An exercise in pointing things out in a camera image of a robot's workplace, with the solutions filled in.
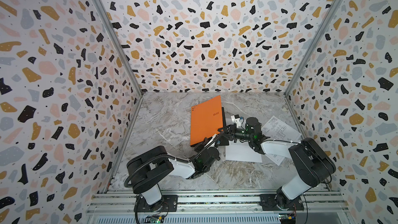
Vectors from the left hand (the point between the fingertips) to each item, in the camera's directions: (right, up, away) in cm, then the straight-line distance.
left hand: (206, 137), depth 87 cm
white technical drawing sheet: (+45, +2, +15) cm, 48 cm away
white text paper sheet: (+21, -9, +3) cm, 23 cm away
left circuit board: (-23, -34, -17) cm, 45 cm away
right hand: (+6, +5, -5) cm, 10 cm away
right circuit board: (+37, -35, -15) cm, 53 cm away
